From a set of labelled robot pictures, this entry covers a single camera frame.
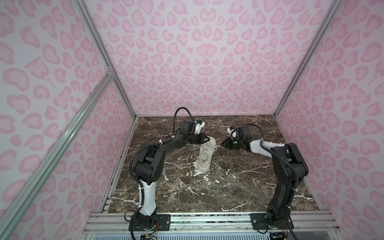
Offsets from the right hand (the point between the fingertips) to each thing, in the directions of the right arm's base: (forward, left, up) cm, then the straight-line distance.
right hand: (222, 142), depth 96 cm
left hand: (0, +7, +5) cm, 9 cm away
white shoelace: (-2, +4, -3) cm, 5 cm away
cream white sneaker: (-9, +10, 0) cm, 14 cm away
